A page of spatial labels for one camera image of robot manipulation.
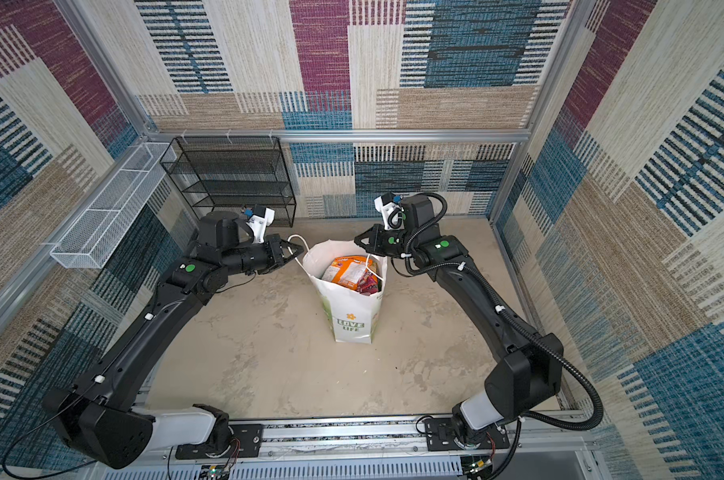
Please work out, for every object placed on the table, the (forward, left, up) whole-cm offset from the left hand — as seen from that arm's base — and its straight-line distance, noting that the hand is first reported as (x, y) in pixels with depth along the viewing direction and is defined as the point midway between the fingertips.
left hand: (304, 244), depth 70 cm
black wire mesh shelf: (+43, +34, -11) cm, 56 cm away
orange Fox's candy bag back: (-1, -15, -15) cm, 22 cm away
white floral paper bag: (-9, -11, -17) cm, 22 cm away
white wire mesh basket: (+6, +50, 0) cm, 50 cm away
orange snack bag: (+3, -9, -15) cm, 17 cm away
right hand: (+2, -12, -3) cm, 12 cm away
